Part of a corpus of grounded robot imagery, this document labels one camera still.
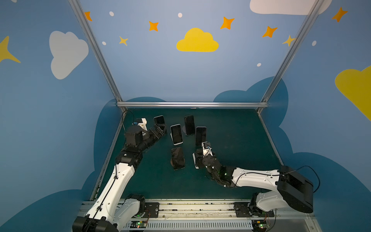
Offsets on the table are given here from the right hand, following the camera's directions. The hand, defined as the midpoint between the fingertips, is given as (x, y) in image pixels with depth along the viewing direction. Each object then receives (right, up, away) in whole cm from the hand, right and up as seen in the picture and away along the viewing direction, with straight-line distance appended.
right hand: (201, 150), depth 83 cm
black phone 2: (-7, +15, +22) cm, 27 cm away
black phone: (-28, +18, +14) cm, 36 cm away
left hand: (-19, +13, -9) cm, 25 cm away
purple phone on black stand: (+2, +7, +24) cm, 26 cm away
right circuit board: (+28, -35, -12) cm, 46 cm away
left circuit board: (-33, -35, -12) cm, 49 cm away
